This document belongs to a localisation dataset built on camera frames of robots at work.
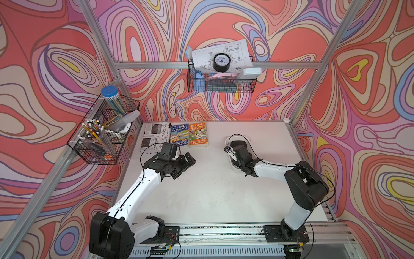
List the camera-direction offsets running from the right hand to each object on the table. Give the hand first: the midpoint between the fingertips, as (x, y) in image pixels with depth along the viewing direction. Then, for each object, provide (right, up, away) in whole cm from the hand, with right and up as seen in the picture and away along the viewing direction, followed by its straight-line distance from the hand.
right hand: (242, 155), depth 96 cm
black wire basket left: (-63, +15, -21) cm, 69 cm away
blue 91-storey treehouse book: (-41, +13, +14) cm, 45 cm away
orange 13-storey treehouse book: (-28, +13, +13) cm, 33 cm away
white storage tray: (-3, +10, +6) cm, 12 cm away
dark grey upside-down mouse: (-6, +7, -16) cm, 18 cm away
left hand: (-29, -3, -16) cm, 33 cm away
